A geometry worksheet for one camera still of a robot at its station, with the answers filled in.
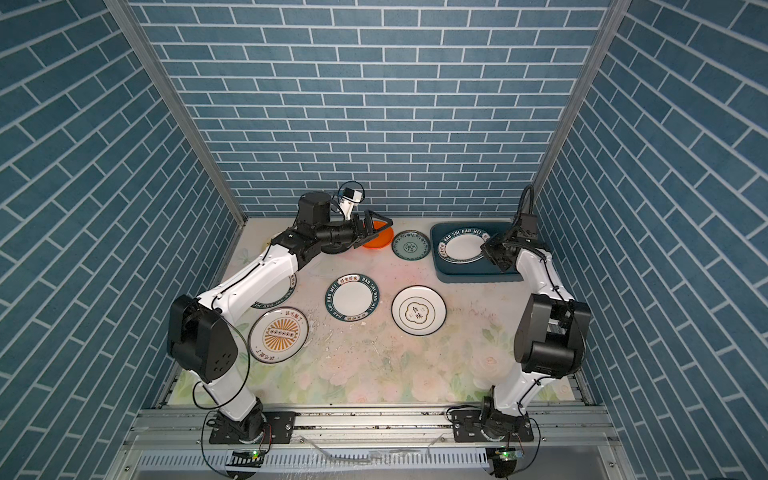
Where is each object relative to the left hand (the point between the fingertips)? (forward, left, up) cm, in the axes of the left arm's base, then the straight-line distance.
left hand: (385, 228), depth 77 cm
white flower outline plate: (-8, -10, -30) cm, 33 cm away
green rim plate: (-3, +11, -30) cm, 32 cm away
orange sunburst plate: (-14, +33, -32) cm, 48 cm away
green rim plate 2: (+11, -26, -20) cm, 34 cm away
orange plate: (+19, +1, -27) cm, 33 cm away
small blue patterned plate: (+19, -10, -30) cm, 37 cm away
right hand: (+6, -30, -14) cm, 34 cm away
